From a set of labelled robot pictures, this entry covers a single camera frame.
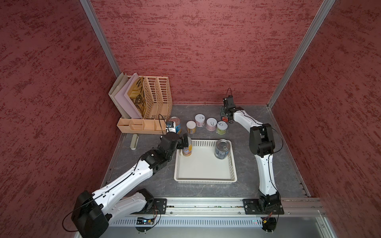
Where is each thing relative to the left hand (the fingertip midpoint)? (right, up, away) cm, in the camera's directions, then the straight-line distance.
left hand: (178, 137), depth 79 cm
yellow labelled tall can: (+4, -10, +8) cm, 14 cm away
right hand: (+33, +15, +29) cm, 46 cm away
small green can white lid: (+28, +4, +21) cm, 35 cm away
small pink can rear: (+13, +9, +26) cm, 30 cm away
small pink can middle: (+21, +7, +24) cm, 32 cm away
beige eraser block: (-31, -5, +16) cm, 35 cm away
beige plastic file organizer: (-19, +19, +35) cm, 44 cm away
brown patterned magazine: (-30, +26, +19) cm, 44 cm away
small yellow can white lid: (+6, +4, +19) cm, 21 cm away
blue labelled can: (-2, +6, +17) cm, 18 cm away
